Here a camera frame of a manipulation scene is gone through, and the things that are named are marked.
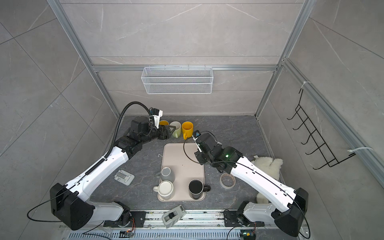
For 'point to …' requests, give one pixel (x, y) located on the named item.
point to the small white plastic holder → (124, 177)
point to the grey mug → (166, 174)
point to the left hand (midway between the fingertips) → (171, 124)
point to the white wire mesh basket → (177, 80)
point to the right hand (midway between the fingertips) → (200, 148)
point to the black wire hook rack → (329, 155)
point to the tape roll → (227, 181)
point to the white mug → (165, 189)
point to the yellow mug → (187, 127)
